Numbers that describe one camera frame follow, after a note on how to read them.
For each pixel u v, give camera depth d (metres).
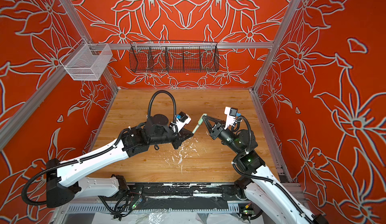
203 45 0.92
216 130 0.55
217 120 0.60
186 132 0.65
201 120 0.62
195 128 0.64
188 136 0.64
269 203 0.54
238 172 0.52
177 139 0.58
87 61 0.92
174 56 0.99
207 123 0.61
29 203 0.40
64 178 0.39
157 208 0.70
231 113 0.56
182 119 0.55
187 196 0.73
